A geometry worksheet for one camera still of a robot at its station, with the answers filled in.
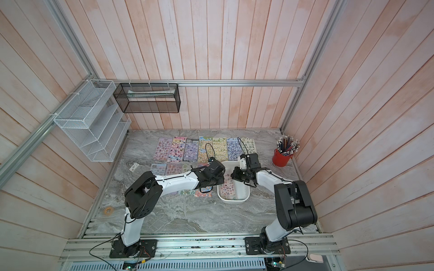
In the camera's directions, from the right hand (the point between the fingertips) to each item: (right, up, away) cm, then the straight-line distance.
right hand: (231, 173), depth 94 cm
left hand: (-6, -4, -2) cm, 7 cm away
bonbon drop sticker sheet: (-3, -8, -4) cm, 9 cm away
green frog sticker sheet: (+14, +16, +18) cm, 28 cm away
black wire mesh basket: (-52, +46, +10) cm, 70 cm away
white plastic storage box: (+6, -9, -2) cm, 11 cm away
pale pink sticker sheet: (-44, +12, +15) cm, 48 cm away
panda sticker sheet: (-17, +19, +20) cm, 33 cm away
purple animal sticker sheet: (-35, +2, +7) cm, 35 cm away
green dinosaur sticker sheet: (-27, +2, +7) cm, 28 cm away
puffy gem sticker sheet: (-25, +13, +16) cm, 33 cm away
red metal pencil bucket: (+28, +8, +1) cm, 29 cm away
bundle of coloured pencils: (+32, +16, +1) cm, 36 cm away
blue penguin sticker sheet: (+4, +14, +17) cm, 22 cm away
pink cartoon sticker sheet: (-35, +13, +16) cm, 40 cm away
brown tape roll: (-64, -17, -10) cm, 67 cm away
